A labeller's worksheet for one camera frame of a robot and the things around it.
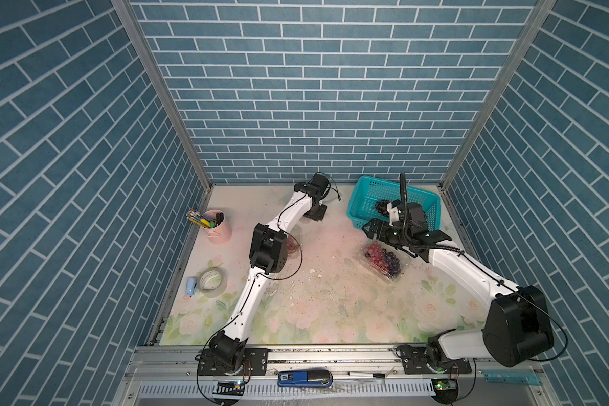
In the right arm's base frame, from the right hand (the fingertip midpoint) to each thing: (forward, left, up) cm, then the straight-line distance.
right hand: (374, 230), depth 87 cm
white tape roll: (-17, +57, -15) cm, 61 cm away
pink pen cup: (0, +57, -8) cm, 58 cm away
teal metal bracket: (-37, -40, -16) cm, 57 cm away
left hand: (+15, +20, -12) cm, 28 cm away
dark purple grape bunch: (-6, -8, -10) cm, 14 cm away
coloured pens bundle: (+1, +62, -1) cm, 62 cm away
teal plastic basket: (+29, -1, -10) cm, 31 cm away
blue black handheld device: (-43, +16, -9) cm, 47 cm away
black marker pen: (-40, -1, -16) cm, 43 cm away
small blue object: (-20, +62, -13) cm, 67 cm away
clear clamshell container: (-2, +29, -12) cm, 32 cm away
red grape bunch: (-4, -2, -10) cm, 11 cm away
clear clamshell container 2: (-3, +2, -15) cm, 15 cm away
